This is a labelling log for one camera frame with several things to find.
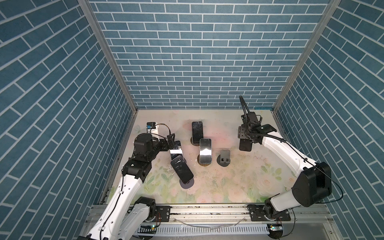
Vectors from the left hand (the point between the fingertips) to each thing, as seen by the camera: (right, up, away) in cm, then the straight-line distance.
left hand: (167, 134), depth 75 cm
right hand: (+43, +1, +11) cm, 44 cm away
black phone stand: (+8, -21, +3) cm, 22 cm away
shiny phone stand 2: (+43, -6, +9) cm, 44 cm away
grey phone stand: (+31, -16, +13) cm, 37 cm away
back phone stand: (+13, -8, +22) cm, 27 cm away
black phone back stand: (+15, -1, +21) cm, 26 cm away
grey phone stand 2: (+9, -29, +7) cm, 31 cm away
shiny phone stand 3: (+3, -11, +11) cm, 16 cm away
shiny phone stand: (+19, -15, +11) cm, 27 cm away
